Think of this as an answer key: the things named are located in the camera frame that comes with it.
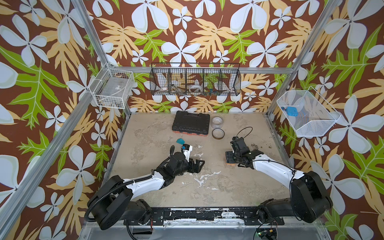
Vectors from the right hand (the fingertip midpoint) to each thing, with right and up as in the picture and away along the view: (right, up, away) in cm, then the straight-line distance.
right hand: (230, 155), depth 90 cm
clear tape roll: (-4, +21, +24) cm, 32 cm away
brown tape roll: (-4, +13, +18) cm, 22 cm away
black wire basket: (-21, +49, +8) cm, 54 cm away
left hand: (-20, -1, -7) cm, 21 cm away
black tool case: (-20, +20, +14) cm, 32 cm away
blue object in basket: (+35, +27, -4) cm, 45 cm away
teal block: (-32, +8, +12) cm, 35 cm away
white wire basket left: (-71, +40, -4) cm, 82 cm away
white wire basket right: (+42, +24, -8) cm, 49 cm away
